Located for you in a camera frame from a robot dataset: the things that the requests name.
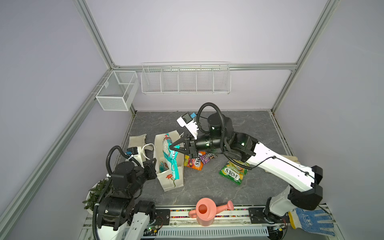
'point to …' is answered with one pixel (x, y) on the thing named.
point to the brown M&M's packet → (206, 157)
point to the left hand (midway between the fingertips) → (156, 162)
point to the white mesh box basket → (119, 91)
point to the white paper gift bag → (164, 174)
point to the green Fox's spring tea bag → (234, 173)
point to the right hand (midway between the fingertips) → (169, 149)
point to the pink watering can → (206, 210)
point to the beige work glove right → (292, 158)
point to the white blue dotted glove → (315, 221)
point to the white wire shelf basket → (186, 78)
